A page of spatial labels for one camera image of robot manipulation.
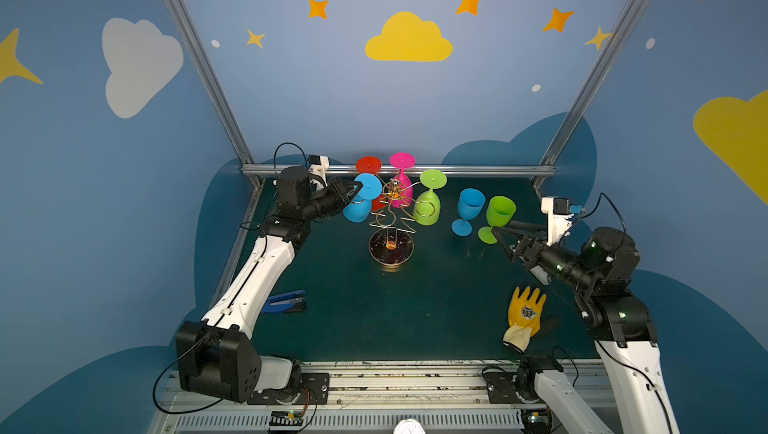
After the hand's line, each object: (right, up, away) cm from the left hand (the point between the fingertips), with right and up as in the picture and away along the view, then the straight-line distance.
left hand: (360, 181), depth 74 cm
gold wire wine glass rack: (+8, -20, +27) cm, 34 cm away
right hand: (+32, -10, -12) cm, 36 cm away
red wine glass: (+2, +6, +10) cm, 12 cm away
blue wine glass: (+34, -5, +21) cm, 40 cm away
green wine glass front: (+43, -8, +20) cm, 48 cm away
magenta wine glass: (+10, -2, +5) cm, 11 cm away
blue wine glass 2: (-1, -7, +9) cm, 11 cm away
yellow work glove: (+46, -39, +10) cm, 61 cm away
